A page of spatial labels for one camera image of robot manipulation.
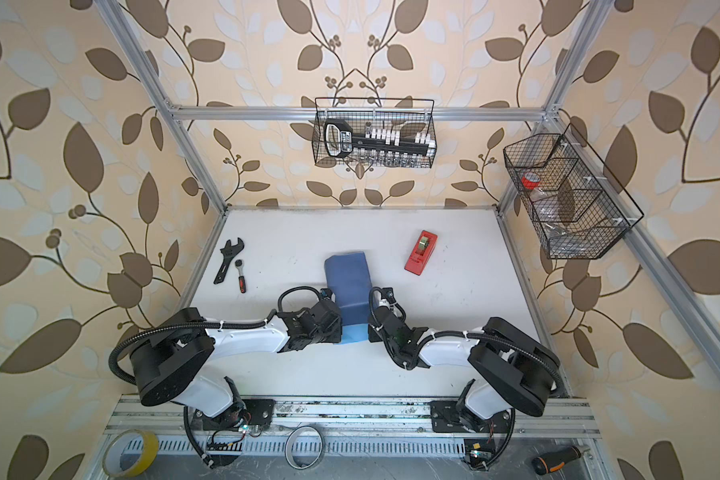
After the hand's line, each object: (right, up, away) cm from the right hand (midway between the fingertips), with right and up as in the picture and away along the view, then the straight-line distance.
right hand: (374, 321), depth 89 cm
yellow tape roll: (-59, -26, -18) cm, 67 cm away
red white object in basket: (+43, +41, -8) cm, 60 cm away
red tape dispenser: (+16, +20, +13) cm, 29 cm away
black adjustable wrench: (-53, +20, +19) cm, 60 cm away
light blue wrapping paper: (-8, +12, +5) cm, 15 cm away
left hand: (-9, -2, -1) cm, 9 cm away
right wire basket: (+51, +33, -13) cm, 62 cm away
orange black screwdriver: (+39, -25, -23) cm, 51 cm away
